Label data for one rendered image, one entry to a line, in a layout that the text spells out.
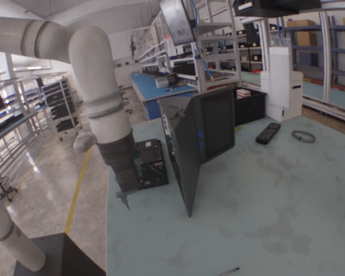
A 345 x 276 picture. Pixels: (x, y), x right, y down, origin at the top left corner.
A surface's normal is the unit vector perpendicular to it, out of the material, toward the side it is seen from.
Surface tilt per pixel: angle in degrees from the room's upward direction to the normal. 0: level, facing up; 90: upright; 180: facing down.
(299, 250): 0
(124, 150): 90
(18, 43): 114
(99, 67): 105
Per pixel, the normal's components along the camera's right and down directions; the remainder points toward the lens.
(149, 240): -0.17, -0.89
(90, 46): 0.47, 0.51
